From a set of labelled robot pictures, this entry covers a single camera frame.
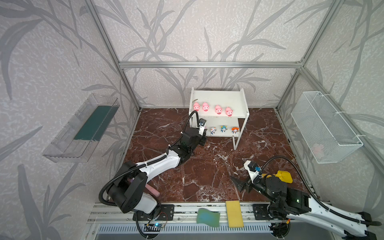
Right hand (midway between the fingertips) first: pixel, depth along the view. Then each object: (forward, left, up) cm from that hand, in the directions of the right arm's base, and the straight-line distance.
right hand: (236, 165), depth 72 cm
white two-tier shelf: (+30, -1, +15) cm, 34 cm away
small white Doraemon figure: (+19, +11, +1) cm, 22 cm away
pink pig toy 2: (+23, +15, +17) cm, 32 cm away
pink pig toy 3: (+21, +9, +17) cm, 29 cm away
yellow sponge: (-18, +1, -17) cm, 25 cm away
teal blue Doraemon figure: (+21, +5, +1) cm, 22 cm away
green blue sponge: (-20, +14, -16) cm, 29 cm away
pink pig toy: (+23, +20, +18) cm, 35 cm away
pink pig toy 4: (+20, +4, +17) cm, 26 cm away
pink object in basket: (+7, -41, +3) cm, 42 cm away
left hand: (+23, +15, +3) cm, 28 cm away
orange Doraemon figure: (+21, -2, +1) cm, 21 cm away
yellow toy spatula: (+1, -29, -16) cm, 33 cm away
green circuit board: (-23, +41, -19) cm, 51 cm away
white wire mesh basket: (+6, -37, +16) cm, 41 cm away
